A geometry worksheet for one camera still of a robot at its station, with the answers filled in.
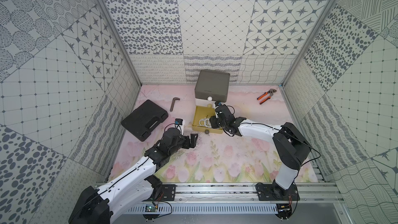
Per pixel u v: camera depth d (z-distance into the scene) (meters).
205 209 0.70
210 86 0.91
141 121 0.95
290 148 0.47
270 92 1.15
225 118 0.71
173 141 0.62
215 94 0.93
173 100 1.11
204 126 0.95
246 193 0.76
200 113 1.00
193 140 0.73
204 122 0.98
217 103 0.83
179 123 0.72
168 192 0.73
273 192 0.66
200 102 0.97
